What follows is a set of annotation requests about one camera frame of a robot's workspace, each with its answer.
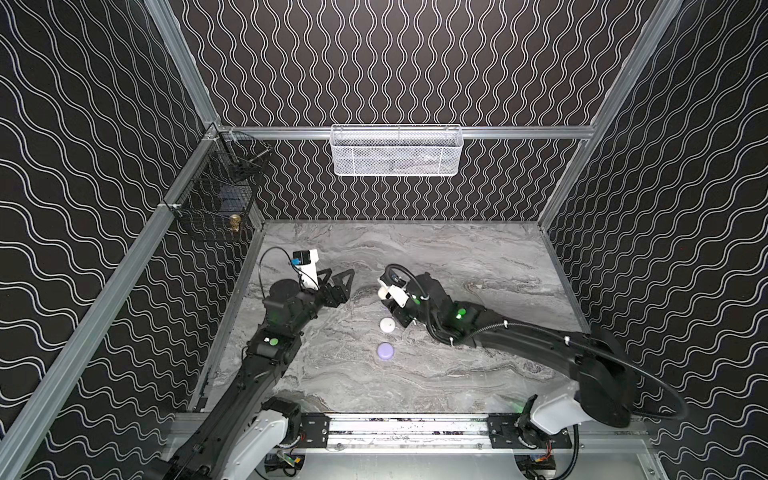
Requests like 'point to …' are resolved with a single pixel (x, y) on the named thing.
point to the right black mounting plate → (504, 435)
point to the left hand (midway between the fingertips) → (349, 271)
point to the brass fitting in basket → (234, 222)
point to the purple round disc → (385, 350)
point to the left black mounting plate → (314, 430)
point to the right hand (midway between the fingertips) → (393, 292)
